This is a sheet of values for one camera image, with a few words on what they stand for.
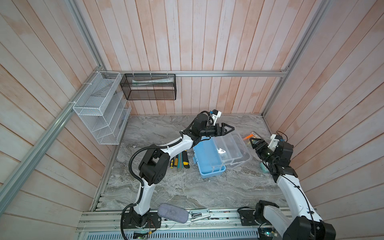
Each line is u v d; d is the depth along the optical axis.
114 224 0.73
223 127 0.73
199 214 0.73
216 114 0.78
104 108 0.68
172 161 0.93
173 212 0.73
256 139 0.77
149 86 1.05
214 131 0.76
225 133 0.73
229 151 0.88
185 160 0.95
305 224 0.40
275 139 0.73
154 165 0.53
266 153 0.70
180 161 0.93
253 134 1.07
